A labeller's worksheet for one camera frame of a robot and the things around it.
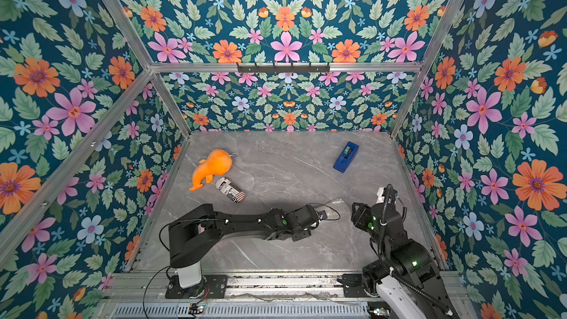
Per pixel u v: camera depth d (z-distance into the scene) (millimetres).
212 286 735
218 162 989
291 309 704
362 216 605
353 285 732
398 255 476
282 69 927
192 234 490
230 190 938
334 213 842
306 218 654
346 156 1037
